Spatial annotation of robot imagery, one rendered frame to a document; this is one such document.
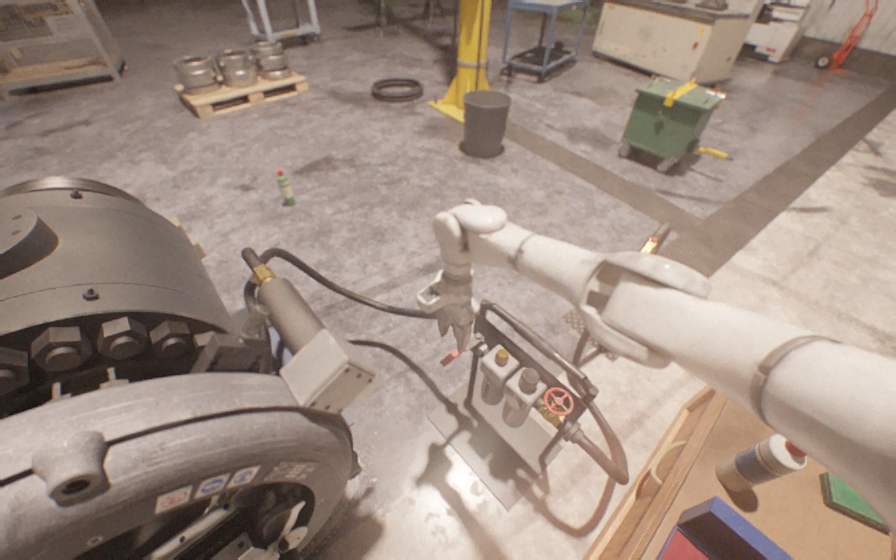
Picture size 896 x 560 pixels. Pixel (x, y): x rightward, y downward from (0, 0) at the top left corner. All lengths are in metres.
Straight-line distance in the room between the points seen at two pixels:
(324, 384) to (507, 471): 0.90
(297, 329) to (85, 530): 0.33
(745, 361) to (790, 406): 0.04
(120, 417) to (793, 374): 0.59
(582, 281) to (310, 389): 0.42
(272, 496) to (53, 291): 0.51
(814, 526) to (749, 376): 0.84
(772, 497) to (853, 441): 0.84
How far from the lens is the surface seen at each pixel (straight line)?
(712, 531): 0.97
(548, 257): 0.46
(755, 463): 0.96
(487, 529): 1.31
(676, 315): 0.35
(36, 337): 0.82
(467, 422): 1.37
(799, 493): 1.16
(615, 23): 6.58
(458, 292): 0.68
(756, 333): 0.34
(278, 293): 0.72
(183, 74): 4.51
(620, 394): 1.60
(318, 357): 0.58
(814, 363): 0.31
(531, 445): 1.38
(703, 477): 1.03
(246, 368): 0.60
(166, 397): 0.52
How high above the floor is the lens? 1.29
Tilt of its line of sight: 46 degrees down
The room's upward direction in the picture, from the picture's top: 2 degrees clockwise
